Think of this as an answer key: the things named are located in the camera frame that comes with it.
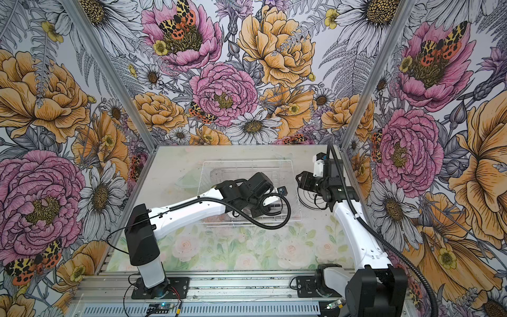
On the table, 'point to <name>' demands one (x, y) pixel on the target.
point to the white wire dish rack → (282, 173)
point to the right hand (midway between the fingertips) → (300, 183)
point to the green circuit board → (162, 308)
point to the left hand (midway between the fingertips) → (262, 205)
